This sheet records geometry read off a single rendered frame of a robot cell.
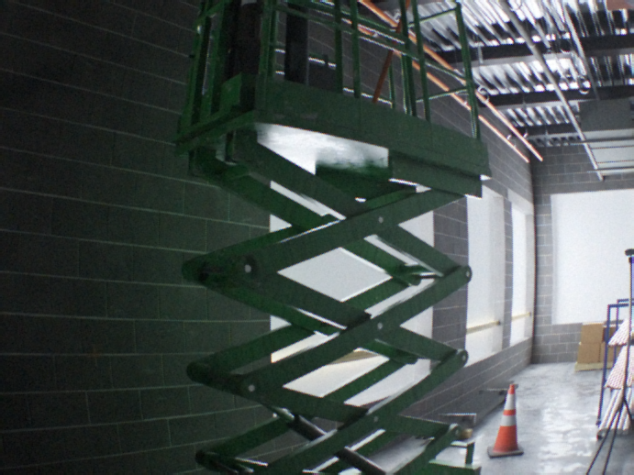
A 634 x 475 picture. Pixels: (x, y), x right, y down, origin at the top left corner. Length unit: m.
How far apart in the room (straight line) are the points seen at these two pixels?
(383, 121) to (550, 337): 9.33
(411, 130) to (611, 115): 4.93
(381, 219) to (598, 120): 5.10
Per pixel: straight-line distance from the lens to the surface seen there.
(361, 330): 2.57
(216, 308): 3.64
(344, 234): 2.52
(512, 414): 5.16
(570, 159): 11.72
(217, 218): 3.68
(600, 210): 11.65
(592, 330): 10.14
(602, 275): 11.56
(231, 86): 2.36
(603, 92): 8.48
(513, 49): 6.92
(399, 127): 2.70
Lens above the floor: 1.58
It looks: 6 degrees up
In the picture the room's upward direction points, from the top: straight up
